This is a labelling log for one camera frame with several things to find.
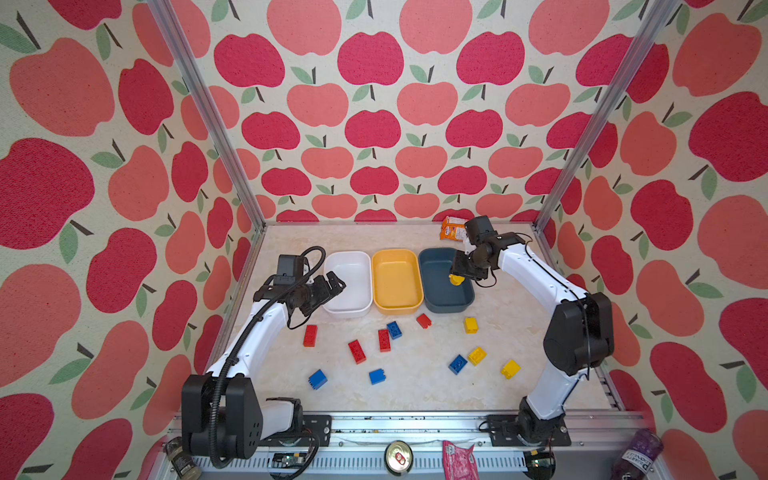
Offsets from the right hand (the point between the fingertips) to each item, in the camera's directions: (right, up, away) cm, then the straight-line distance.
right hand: (462, 269), depth 91 cm
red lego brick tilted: (-32, -23, -6) cm, 40 cm away
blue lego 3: (-3, -27, -7) cm, 28 cm away
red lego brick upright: (-24, -21, -3) cm, 32 cm away
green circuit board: (-48, -45, -19) cm, 69 cm away
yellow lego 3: (+12, -28, -8) cm, 31 cm away
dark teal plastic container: (-5, -9, +8) cm, 13 cm away
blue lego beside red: (-21, -19, 0) cm, 28 cm away
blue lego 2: (-26, -30, -7) cm, 40 cm away
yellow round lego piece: (-2, -3, -1) cm, 4 cm away
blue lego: (-43, -30, -10) cm, 53 cm away
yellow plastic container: (-20, -7, +10) cm, 23 cm away
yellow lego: (+3, -18, +1) cm, 18 cm away
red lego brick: (-47, -20, -1) cm, 51 cm away
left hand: (-37, -6, -6) cm, 38 cm away
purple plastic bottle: (+36, -40, -23) cm, 59 cm away
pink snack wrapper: (-7, -44, -22) cm, 50 cm away
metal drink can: (-21, -38, -29) cm, 52 cm away
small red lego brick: (-11, -17, +2) cm, 20 cm away
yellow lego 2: (+3, -25, -5) cm, 26 cm away
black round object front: (+15, -47, -19) cm, 52 cm away
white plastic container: (-35, -1, +17) cm, 39 cm away
